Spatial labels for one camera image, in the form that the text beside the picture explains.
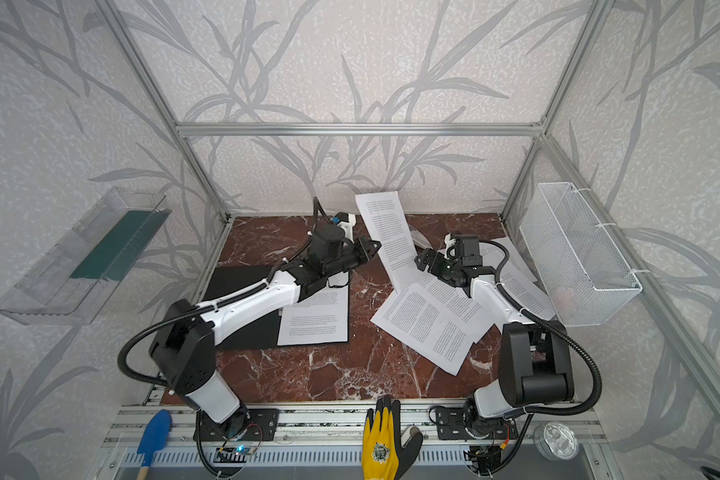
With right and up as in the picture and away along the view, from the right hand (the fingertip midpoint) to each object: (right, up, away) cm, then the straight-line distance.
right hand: (427, 255), depth 91 cm
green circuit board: (-51, -48, -19) cm, 73 cm away
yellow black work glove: (-13, -44, -23) cm, 51 cm away
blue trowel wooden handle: (-71, -44, -18) cm, 85 cm away
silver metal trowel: (0, +5, +19) cm, 19 cm away
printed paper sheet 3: (+2, -20, +1) cm, 20 cm away
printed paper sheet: (-34, -20, +3) cm, 39 cm away
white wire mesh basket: (+27, -3, -30) cm, 41 cm away
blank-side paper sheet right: (+27, +1, -7) cm, 28 cm away
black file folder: (-66, -10, +14) cm, 69 cm away
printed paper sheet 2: (-11, +5, -3) cm, 13 cm away
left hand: (-13, +6, -12) cm, 18 cm away
